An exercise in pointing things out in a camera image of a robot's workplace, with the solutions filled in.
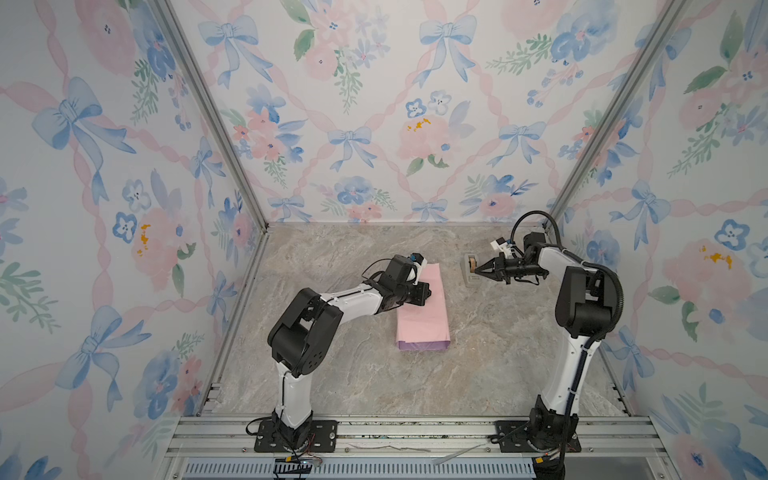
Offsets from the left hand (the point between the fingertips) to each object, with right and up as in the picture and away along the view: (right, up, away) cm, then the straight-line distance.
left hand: (433, 291), depth 91 cm
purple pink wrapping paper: (-3, -10, -5) cm, 11 cm away
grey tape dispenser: (+15, +9, +12) cm, 21 cm away
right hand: (+16, +6, +7) cm, 18 cm away
